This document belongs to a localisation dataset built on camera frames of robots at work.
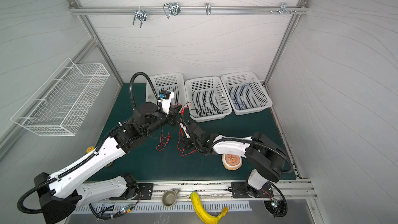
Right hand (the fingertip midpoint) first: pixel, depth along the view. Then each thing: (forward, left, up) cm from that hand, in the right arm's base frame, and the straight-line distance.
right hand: (185, 134), depth 85 cm
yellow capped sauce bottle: (-15, +40, +11) cm, 44 cm away
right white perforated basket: (+40, -40, -8) cm, 57 cm away
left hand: (+3, -2, +24) cm, 24 cm away
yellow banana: (-34, -12, -2) cm, 36 cm away
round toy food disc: (-12, -26, -6) cm, 29 cm away
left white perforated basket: (+45, +18, -4) cm, 49 cm away
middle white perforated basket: (+32, -12, -8) cm, 35 cm away
